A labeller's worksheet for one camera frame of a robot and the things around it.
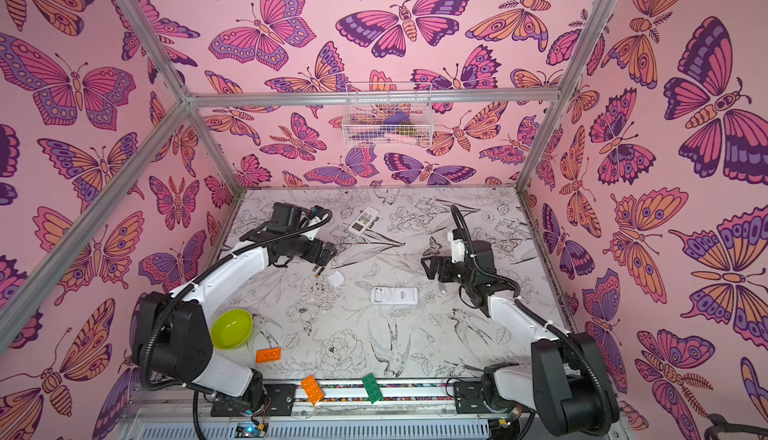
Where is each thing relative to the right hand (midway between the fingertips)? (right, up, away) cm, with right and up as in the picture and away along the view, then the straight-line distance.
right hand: (437, 257), depth 87 cm
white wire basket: (-14, +45, +9) cm, 48 cm away
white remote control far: (-23, +10, +22) cm, 34 cm away
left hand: (-33, +4, +1) cm, 33 cm away
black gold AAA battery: (-38, -5, +10) cm, 40 cm away
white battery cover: (-31, -8, +9) cm, 34 cm away
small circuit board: (-48, -40, -15) cm, 64 cm away
